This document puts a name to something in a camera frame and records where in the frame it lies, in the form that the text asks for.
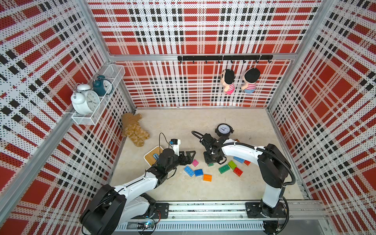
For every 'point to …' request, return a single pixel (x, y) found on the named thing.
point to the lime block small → (232, 164)
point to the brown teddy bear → (131, 128)
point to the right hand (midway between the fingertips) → (212, 160)
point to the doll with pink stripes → (227, 79)
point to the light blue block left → (189, 171)
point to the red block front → (237, 171)
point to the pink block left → (195, 163)
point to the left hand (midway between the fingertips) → (192, 152)
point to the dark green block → (210, 164)
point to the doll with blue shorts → (250, 76)
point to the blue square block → (198, 172)
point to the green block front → (223, 169)
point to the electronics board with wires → (146, 225)
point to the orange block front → (207, 177)
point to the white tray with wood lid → (149, 157)
